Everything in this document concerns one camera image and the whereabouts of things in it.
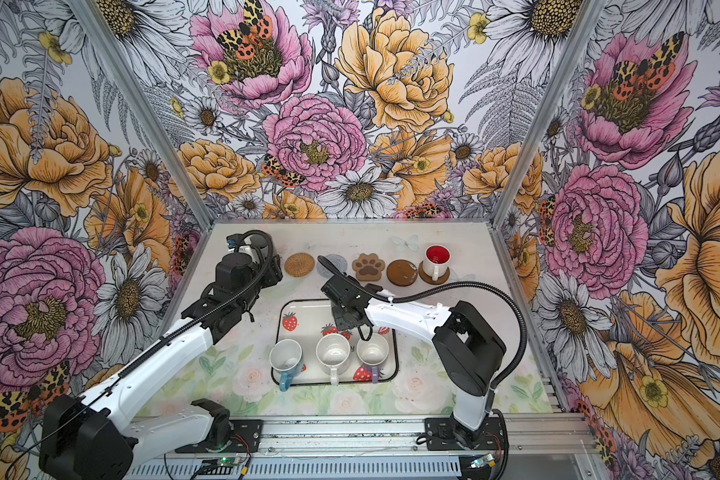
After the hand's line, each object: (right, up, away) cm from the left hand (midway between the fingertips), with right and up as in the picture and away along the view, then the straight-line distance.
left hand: (269, 268), depth 82 cm
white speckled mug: (+17, -24, +5) cm, 30 cm away
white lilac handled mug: (+28, -24, +5) cm, 37 cm away
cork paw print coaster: (+27, -1, +26) cm, 37 cm away
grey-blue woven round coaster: (+14, +1, +31) cm, 34 cm away
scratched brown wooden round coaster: (+39, -3, +25) cm, 46 cm away
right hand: (+22, -17, +5) cm, 28 cm away
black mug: (+25, -16, -6) cm, 30 cm away
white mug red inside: (+49, +1, +18) cm, 52 cm away
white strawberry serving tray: (+7, -17, +14) cm, 24 cm away
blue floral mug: (+4, -25, +3) cm, 26 cm away
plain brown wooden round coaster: (+47, -5, +21) cm, 52 cm away
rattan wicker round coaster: (+2, -1, +26) cm, 26 cm away
